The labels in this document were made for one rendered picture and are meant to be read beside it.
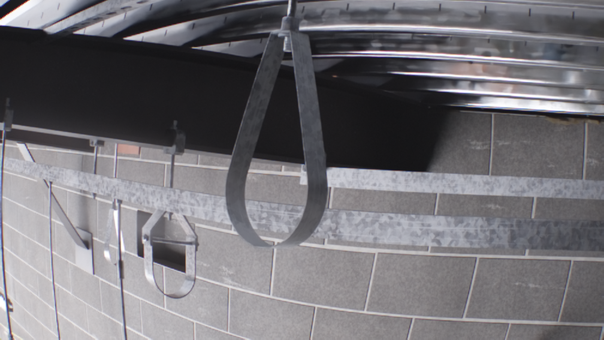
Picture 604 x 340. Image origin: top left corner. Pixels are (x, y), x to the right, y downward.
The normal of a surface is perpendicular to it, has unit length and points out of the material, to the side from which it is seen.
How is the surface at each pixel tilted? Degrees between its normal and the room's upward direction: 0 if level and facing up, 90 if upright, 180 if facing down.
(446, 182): 90
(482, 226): 90
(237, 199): 78
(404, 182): 90
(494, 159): 90
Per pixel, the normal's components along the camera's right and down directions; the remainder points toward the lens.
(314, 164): 0.70, -0.24
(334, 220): -0.70, -0.10
